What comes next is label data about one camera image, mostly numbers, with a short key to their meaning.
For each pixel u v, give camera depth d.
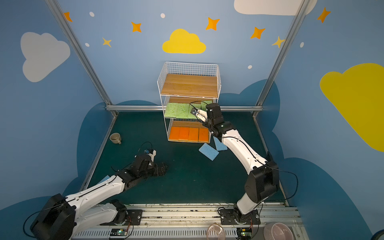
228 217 0.74
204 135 1.06
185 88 0.77
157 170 0.75
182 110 0.86
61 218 0.40
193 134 1.05
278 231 0.71
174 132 1.08
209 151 0.99
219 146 1.01
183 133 1.05
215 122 0.62
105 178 0.86
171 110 0.87
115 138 1.03
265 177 0.45
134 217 0.75
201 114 0.73
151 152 0.78
